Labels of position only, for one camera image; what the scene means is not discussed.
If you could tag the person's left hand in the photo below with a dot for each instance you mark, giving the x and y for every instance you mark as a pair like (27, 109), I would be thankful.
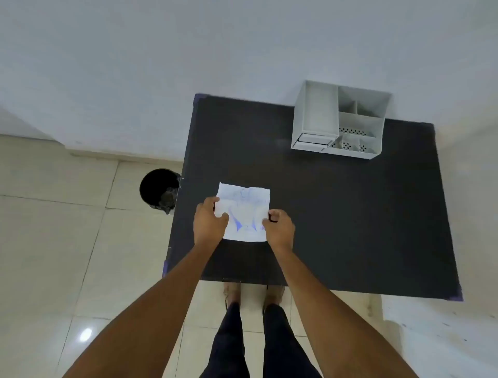
(208, 226)

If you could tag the person's right hand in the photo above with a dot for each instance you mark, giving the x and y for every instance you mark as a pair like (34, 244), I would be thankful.
(280, 231)

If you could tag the white plastic packet bag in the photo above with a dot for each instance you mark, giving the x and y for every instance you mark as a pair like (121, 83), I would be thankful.
(245, 208)

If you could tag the black trash bin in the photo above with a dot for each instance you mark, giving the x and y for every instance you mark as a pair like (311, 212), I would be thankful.
(153, 187)

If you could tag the grey desk organizer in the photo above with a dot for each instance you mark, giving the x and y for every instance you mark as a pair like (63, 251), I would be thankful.
(315, 109)

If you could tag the person's left forearm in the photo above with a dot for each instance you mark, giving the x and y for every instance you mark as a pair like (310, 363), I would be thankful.
(155, 311)

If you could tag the person's right forearm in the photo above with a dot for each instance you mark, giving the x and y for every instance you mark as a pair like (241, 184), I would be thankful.
(330, 319)

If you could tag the person's right sandal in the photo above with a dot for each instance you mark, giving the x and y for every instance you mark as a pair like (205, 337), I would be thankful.
(272, 298)

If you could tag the person's sandal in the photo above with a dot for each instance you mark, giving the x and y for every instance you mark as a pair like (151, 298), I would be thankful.
(232, 294)
(272, 298)

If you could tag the person's left sandal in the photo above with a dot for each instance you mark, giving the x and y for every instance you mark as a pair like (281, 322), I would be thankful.
(232, 294)

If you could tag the person's black trousers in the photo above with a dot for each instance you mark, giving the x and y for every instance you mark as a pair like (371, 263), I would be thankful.
(227, 350)

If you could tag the blue tape table corner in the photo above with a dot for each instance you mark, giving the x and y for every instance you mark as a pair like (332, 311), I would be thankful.
(199, 97)
(165, 265)
(457, 294)

